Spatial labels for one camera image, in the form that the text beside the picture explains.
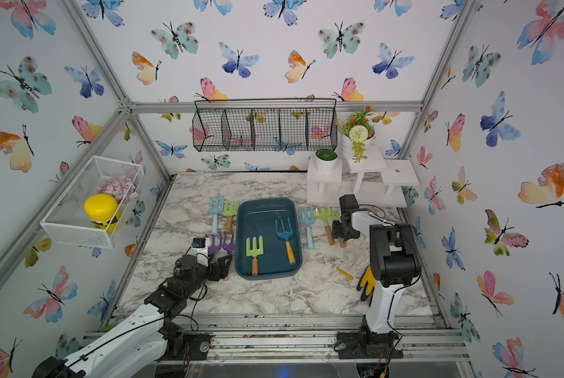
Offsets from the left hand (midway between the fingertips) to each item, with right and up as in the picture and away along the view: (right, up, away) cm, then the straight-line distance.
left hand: (225, 254), depth 84 cm
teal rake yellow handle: (+21, +5, +15) cm, 26 cm away
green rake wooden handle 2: (+44, +1, +12) cm, 46 cm away
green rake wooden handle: (+40, +4, +15) cm, 43 cm away
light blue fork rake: (-12, +16, +26) cm, 33 cm away
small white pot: (+37, +35, +11) cm, 53 cm away
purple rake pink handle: (-2, 0, +12) cm, 12 cm away
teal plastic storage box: (+8, +12, +21) cm, 25 cm away
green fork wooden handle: (+9, -1, +11) cm, 14 cm away
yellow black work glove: (+52, -10, +2) cm, 53 cm away
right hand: (+46, +7, +16) cm, 49 cm away
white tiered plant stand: (+65, +30, +36) cm, 80 cm away
